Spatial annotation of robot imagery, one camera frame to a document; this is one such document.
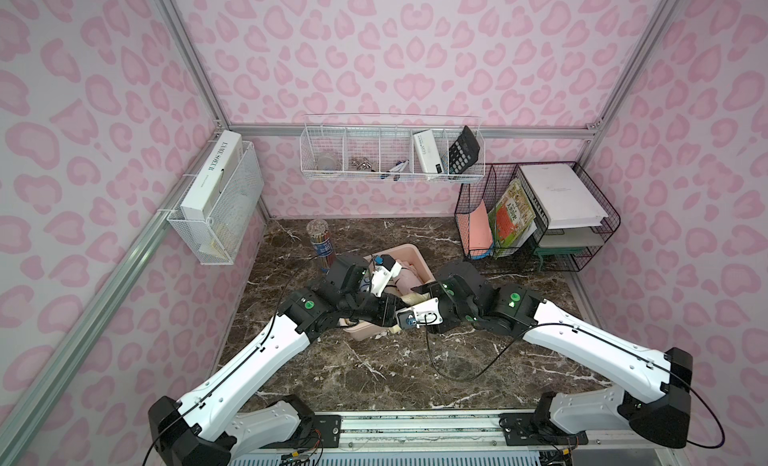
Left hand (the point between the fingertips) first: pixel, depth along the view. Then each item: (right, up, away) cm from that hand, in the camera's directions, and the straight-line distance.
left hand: (411, 310), depth 66 cm
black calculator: (+17, +42, +26) cm, 52 cm away
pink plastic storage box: (+2, +10, +28) cm, 30 cm away
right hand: (+2, +2, +4) cm, 5 cm away
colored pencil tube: (-27, +18, +25) cm, 41 cm away
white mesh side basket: (-49, +22, +20) cm, 57 cm away
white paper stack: (+49, +29, +27) cm, 63 cm away
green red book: (+36, +22, +34) cm, 54 cm away
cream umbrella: (0, +3, -1) cm, 3 cm away
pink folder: (+27, +19, +48) cm, 59 cm away
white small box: (+7, +43, +25) cm, 50 cm away
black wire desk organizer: (+48, +12, +28) cm, 57 cm away
